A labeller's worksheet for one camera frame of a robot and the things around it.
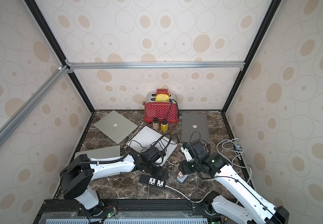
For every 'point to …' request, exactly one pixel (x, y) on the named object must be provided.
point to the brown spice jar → (156, 124)
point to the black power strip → (149, 180)
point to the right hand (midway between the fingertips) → (182, 168)
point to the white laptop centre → (146, 136)
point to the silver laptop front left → (103, 152)
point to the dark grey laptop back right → (194, 126)
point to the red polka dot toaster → (162, 110)
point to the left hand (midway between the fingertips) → (165, 176)
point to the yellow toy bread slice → (162, 97)
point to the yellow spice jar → (164, 126)
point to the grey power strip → (182, 179)
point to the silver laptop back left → (116, 126)
